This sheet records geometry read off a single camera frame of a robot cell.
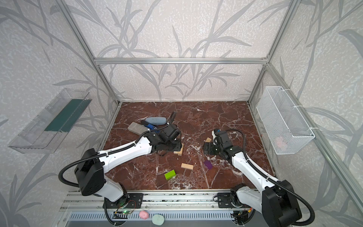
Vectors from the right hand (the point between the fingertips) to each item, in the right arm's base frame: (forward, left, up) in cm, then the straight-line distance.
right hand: (208, 143), depth 87 cm
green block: (-17, +23, -7) cm, 29 cm away
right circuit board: (-37, -15, -12) cm, 41 cm away
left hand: (-2, +16, +4) cm, 16 cm away
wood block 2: (+6, -1, -7) cm, 10 cm away
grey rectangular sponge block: (+15, +50, -6) cm, 52 cm away
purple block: (-11, 0, -8) cm, 13 cm away
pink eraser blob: (-36, +34, -5) cm, 50 cm away
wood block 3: (-11, +14, -9) cm, 20 cm away
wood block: (-4, +18, -6) cm, 20 cm away
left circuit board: (-35, +44, -8) cm, 57 cm away
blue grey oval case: (+22, +37, -6) cm, 43 cm away
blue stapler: (+16, +40, -5) cm, 44 cm away
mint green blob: (-38, +27, -5) cm, 47 cm away
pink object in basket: (-7, -36, +13) cm, 39 cm away
